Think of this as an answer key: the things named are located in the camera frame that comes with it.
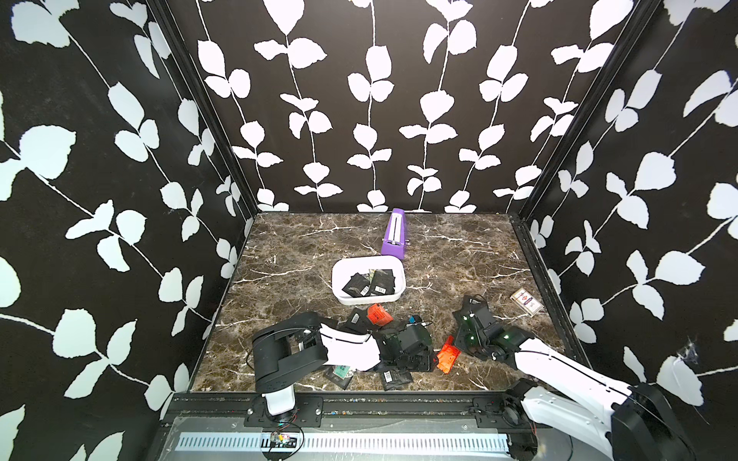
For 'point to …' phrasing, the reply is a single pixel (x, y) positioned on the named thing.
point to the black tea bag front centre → (392, 379)
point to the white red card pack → (526, 301)
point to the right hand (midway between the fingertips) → (450, 335)
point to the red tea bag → (379, 315)
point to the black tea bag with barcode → (358, 285)
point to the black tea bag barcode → (382, 281)
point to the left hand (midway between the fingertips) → (439, 361)
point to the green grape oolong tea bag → (339, 375)
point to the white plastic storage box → (345, 267)
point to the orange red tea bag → (447, 355)
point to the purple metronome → (395, 240)
